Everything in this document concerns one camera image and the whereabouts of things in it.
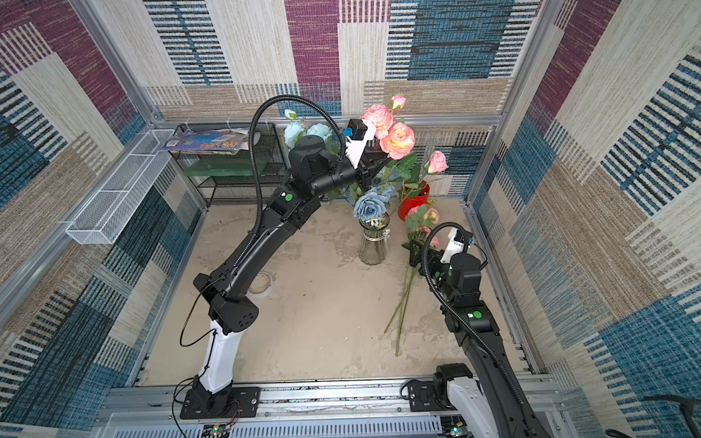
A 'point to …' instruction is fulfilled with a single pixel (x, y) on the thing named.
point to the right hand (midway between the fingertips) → (427, 251)
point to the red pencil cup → (407, 203)
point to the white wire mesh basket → (101, 220)
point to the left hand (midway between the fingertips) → (393, 152)
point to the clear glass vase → (374, 246)
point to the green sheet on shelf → (227, 168)
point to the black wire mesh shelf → (249, 177)
